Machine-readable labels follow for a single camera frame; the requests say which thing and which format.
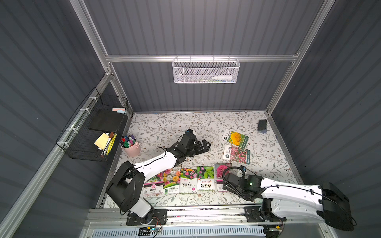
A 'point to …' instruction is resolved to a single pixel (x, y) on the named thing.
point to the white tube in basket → (222, 77)
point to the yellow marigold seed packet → (234, 139)
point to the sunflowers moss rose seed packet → (188, 180)
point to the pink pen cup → (129, 143)
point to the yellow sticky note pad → (101, 141)
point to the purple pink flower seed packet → (155, 185)
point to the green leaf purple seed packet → (205, 178)
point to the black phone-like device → (262, 126)
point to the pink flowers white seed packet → (236, 154)
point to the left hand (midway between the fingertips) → (207, 148)
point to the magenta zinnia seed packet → (219, 169)
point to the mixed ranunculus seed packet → (171, 180)
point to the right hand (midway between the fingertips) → (229, 189)
